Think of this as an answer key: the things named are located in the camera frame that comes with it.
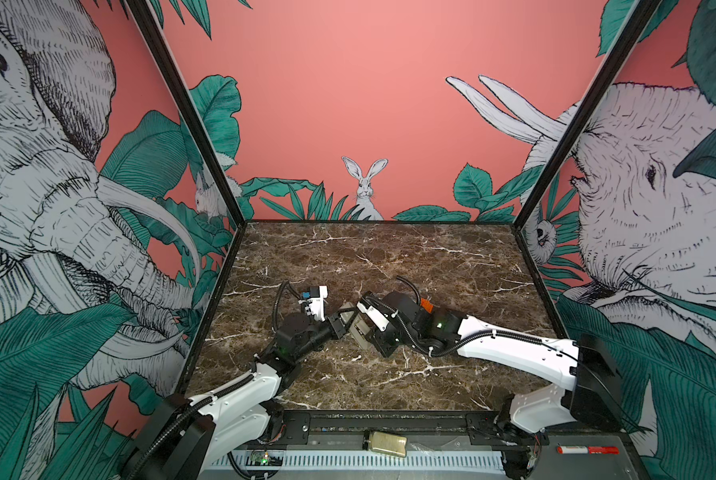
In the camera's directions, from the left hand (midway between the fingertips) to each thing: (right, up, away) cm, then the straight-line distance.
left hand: (358, 309), depth 77 cm
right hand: (+1, -6, -3) cm, 7 cm away
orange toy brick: (+22, -3, +19) cm, 29 cm away
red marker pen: (+58, -33, -6) cm, 67 cm away
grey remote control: (0, -5, -1) cm, 5 cm away
